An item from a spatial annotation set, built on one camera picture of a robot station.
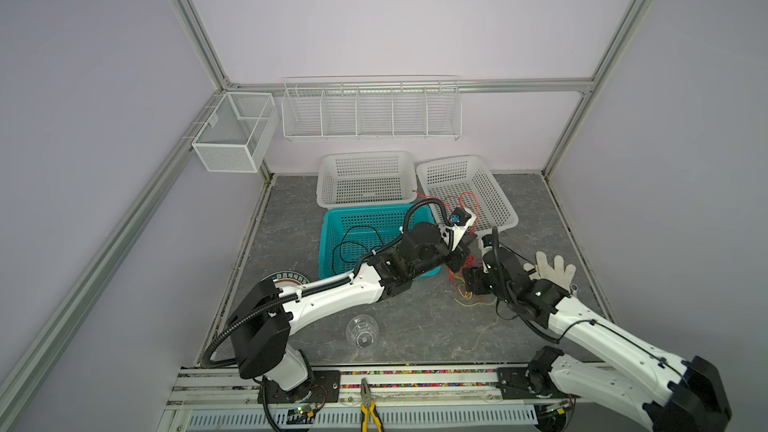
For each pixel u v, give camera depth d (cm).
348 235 99
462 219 59
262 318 41
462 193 115
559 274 93
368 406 71
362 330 83
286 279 91
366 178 119
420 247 54
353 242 101
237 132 101
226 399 74
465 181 117
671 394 40
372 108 98
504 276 60
